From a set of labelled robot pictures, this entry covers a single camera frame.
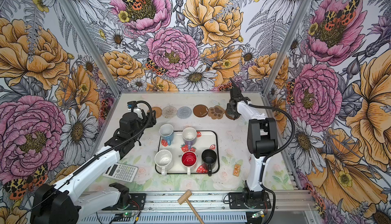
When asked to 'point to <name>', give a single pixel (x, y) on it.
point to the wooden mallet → (185, 197)
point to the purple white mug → (189, 136)
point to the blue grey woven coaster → (184, 112)
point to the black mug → (209, 157)
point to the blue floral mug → (166, 131)
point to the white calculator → (121, 172)
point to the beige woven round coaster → (169, 112)
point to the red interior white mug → (189, 159)
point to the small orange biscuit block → (236, 170)
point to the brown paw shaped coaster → (216, 112)
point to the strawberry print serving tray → (205, 140)
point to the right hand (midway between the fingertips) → (234, 114)
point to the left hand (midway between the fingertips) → (150, 116)
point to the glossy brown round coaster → (200, 110)
